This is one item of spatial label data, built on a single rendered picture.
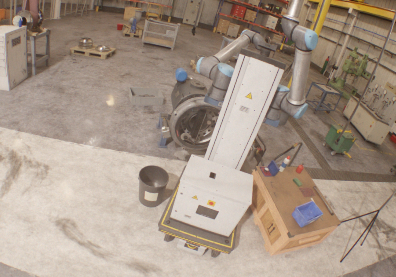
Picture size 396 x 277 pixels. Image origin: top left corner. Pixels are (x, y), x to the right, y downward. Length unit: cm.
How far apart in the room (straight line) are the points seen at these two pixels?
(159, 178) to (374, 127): 657
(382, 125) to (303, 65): 648
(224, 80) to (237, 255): 171
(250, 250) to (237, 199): 97
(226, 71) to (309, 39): 72
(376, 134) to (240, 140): 640
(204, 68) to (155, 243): 167
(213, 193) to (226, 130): 52
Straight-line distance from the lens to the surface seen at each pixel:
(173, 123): 267
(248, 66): 165
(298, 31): 144
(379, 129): 783
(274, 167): 276
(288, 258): 273
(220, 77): 179
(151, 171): 247
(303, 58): 149
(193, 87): 308
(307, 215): 254
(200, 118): 266
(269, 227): 256
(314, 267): 290
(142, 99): 421
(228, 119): 180
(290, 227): 231
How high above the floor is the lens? 202
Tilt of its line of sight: 31 degrees down
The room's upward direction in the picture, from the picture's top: 17 degrees clockwise
